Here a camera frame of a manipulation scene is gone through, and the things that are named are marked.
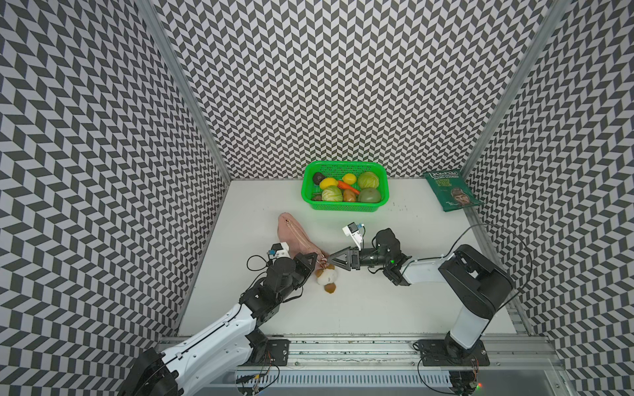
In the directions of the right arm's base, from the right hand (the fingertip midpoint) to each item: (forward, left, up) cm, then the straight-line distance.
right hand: (330, 263), depth 79 cm
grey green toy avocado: (+32, -16, -4) cm, 37 cm away
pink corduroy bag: (+8, +11, -1) cm, 13 cm away
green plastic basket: (+39, +9, -10) cm, 41 cm away
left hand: (+2, +4, +1) cm, 4 cm away
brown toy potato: (+34, -8, -7) cm, 36 cm away
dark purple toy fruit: (+46, +6, -7) cm, 47 cm away
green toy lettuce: (+34, -1, -5) cm, 34 cm away
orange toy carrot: (+44, -6, -11) cm, 46 cm away
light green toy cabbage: (+42, -17, -4) cm, 45 cm away
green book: (+40, -56, -10) cm, 69 cm away
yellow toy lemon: (+47, -9, -9) cm, 49 cm away
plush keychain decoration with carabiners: (-1, +1, -6) cm, 7 cm away
